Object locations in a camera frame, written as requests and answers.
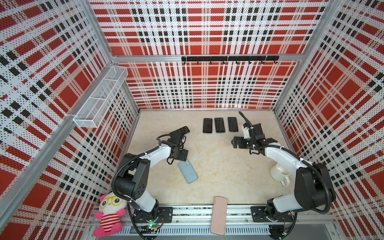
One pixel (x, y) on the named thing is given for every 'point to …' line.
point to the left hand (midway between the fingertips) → (180, 157)
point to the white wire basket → (92, 112)
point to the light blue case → (187, 171)
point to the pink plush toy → (111, 207)
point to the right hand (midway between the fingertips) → (239, 143)
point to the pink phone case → (218, 219)
